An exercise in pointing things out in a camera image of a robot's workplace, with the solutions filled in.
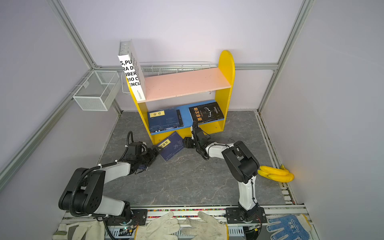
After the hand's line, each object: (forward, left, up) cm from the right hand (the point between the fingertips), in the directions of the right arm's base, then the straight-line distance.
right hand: (186, 141), depth 97 cm
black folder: (+16, -13, +10) cm, 23 cm away
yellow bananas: (-22, -52, -1) cm, 56 cm away
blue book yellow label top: (-2, +11, -3) cm, 11 cm away
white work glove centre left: (-46, +8, -4) cm, 47 cm away
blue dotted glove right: (-46, -55, -5) cm, 72 cm away
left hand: (-9, +15, 0) cm, 18 cm away
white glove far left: (-47, +47, -2) cm, 67 cm away
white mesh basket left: (+24, +57, +22) cm, 66 cm away
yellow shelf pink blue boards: (+37, +6, +1) cm, 37 cm away
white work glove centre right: (-47, -15, -5) cm, 50 cm away
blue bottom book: (+8, +13, +13) cm, 20 cm away
